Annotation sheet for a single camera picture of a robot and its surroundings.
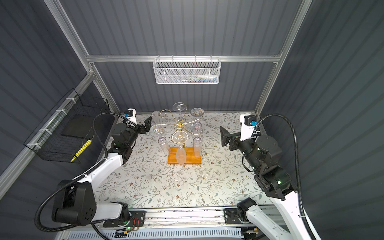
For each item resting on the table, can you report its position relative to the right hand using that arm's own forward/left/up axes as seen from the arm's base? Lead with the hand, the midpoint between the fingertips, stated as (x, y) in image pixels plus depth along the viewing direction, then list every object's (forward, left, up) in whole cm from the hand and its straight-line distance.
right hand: (233, 126), depth 59 cm
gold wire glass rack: (+10, +23, -9) cm, 26 cm away
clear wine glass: (+20, +24, -7) cm, 32 cm away
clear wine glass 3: (+5, +32, -8) cm, 33 cm away
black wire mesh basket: (+3, +76, -8) cm, 76 cm away
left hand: (+18, +45, -12) cm, 50 cm away
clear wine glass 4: (+5, +15, -7) cm, 17 cm away
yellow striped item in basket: (0, +68, -13) cm, 69 cm away
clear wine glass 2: (+16, +14, -7) cm, 23 cm away
